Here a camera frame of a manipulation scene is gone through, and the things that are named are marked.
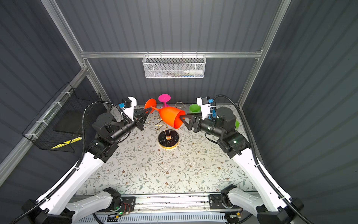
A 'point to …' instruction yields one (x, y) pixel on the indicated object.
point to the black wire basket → (59, 126)
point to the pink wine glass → (164, 98)
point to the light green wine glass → (194, 108)
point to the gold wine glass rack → (167, 139)
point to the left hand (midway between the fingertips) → (150, 108)
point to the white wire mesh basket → (174, 66)
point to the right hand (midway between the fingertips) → (184, 118)
